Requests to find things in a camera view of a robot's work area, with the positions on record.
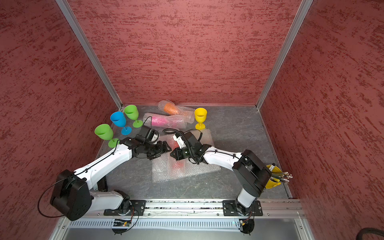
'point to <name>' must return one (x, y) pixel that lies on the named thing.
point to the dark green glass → (131, 112)
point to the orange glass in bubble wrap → (169, 107)
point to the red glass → (178, 168)
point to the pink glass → (176, 121)
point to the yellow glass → (200, 115)
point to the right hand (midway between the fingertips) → (171, 158)
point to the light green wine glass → (105, 132)
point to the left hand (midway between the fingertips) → (166, 154)
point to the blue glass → (119, 118)
